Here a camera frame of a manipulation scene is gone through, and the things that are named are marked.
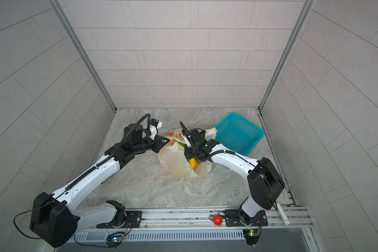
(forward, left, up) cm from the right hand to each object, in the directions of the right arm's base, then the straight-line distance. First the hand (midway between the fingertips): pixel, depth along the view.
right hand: (186, 150), depth 84 cm
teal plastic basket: (+15, -33, -10) cm, 38 cm away
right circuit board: (-38, -27, -11) cm, 48 cm away
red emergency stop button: (-32, -13, -8) cm, 35 cm away
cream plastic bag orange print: (-8, +6, +6) cm, 12 cm away
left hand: (0, +6, +12) cm, 13 cm away
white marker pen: (-32, -43, -9) cm, 54 cm away
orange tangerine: (-6, -5, -6) cm, 10 cm away
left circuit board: (-36, +31, -7) cm, 48 cm away
